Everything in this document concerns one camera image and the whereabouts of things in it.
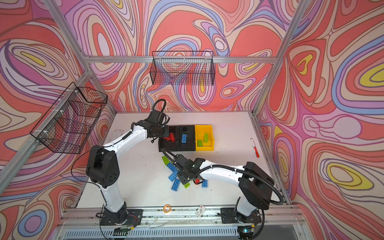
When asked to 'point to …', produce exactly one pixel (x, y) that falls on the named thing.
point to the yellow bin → (209, 145)
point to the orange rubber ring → (164, 208)
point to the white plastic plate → (117, 132)
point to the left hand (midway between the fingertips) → (170, 131)
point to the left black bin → (165, 145)
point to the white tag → (200, 211)
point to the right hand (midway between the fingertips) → (187, 178)
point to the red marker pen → (254, 147)
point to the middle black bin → (189, 130)
